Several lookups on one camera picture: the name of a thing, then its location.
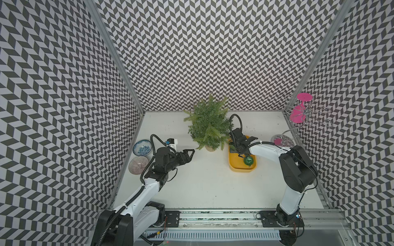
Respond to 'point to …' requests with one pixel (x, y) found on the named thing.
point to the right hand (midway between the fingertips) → (236, 149)
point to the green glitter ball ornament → (248, 160)
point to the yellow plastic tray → (237, 164)
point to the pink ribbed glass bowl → (137, 165)
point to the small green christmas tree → (209, 125)
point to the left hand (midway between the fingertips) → (190, 153)
